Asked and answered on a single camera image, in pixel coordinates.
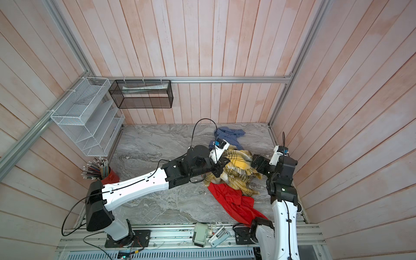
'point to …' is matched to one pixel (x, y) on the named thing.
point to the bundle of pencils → (97, 169)
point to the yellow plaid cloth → (239, 172)
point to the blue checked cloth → (231, 135)
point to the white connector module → (221, 234)
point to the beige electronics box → (201, 234)
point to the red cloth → (242, 208)
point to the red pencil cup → (112, 177)
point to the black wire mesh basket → (142, 93)
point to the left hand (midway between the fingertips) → (229, 162)
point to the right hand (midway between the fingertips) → (262, 157)
